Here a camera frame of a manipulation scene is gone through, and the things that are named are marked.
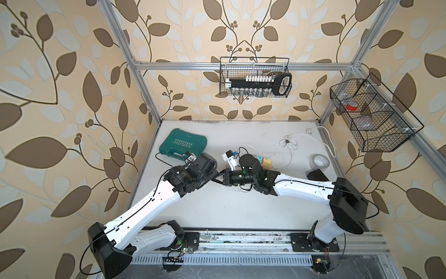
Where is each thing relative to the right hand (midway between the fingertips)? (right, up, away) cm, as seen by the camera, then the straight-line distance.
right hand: (211, 178), depth 73 cm
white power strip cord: (+46, +15, +34) cm, 59 cm away
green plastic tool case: (-24, +15, +31) cm, 41 cm away
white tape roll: (+60, +4, +26) cm, 65 cm away
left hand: (0, +3, +1) cm, 4 cm away
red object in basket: (+65, +31, +8) cm, 73 cm away
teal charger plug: (+24, +6, +21) cm, 33 cm away
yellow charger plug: (+28, +3, +21) cm, 35 cm away
